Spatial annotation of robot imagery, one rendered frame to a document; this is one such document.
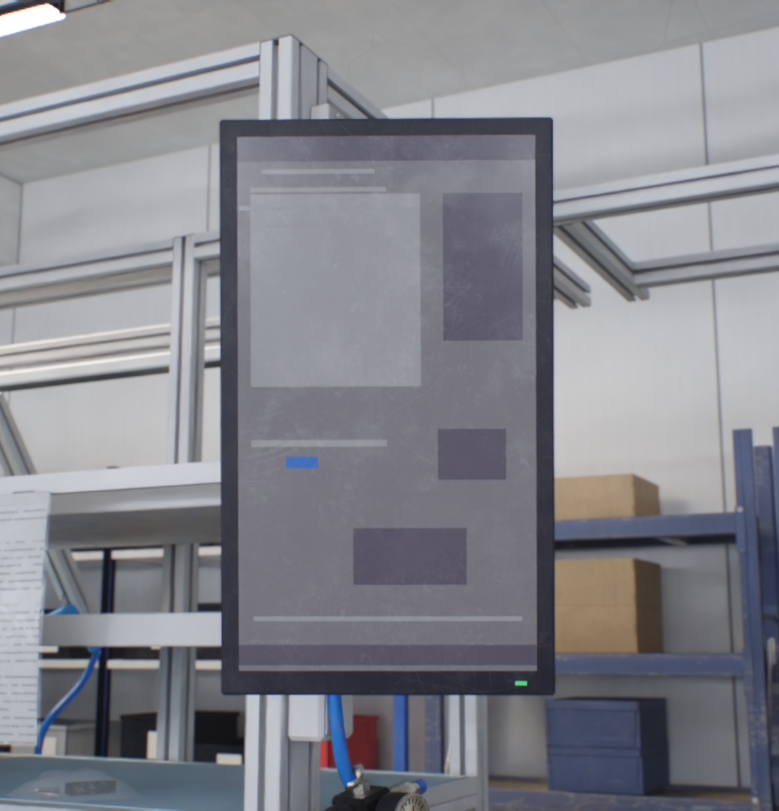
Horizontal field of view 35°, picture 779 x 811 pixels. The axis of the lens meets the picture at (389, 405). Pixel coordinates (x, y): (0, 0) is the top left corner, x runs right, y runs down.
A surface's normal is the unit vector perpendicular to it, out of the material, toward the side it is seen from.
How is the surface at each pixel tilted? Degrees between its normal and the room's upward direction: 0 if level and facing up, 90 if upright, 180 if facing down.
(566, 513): 90
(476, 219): 101
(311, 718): 90
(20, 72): 180
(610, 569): 90
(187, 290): 90
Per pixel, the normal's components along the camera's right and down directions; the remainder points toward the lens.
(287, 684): -0.02, 0.00
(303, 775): 0.90, -0.08
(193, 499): -0.44, -0.17
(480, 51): 0.00, 0.98
